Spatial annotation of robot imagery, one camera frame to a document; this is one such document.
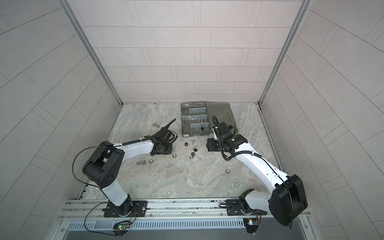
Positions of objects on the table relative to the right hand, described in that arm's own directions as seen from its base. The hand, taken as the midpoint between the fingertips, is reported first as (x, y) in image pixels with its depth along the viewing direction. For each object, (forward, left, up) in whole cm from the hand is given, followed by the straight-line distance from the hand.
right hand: (209, 145), depth 81 cm
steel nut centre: (+1, +21, -11) cm, 24 cm away
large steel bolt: (+24, +34, -9) cm, 43 cm away
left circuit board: (-32, +42, -8) cm, 53 cm away
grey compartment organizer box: (+28, +6, -9) cm, 30 cm away
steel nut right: (-11, -9, -12) cm, 18 cm away
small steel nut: (0, +11, -12) cm, 16 cm away
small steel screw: (+11, +9, -12) cm, 18 cm away
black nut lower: (+1, +10, -11) cm, 15 cm away
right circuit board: (-35, -16, -14) cm, 41 cm away
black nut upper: (+8, +14, -11) cm, 19 cm away
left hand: (+7, +22, -12) cm, 26 cm away
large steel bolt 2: (-3, +38, -10) cm, 40 cm away
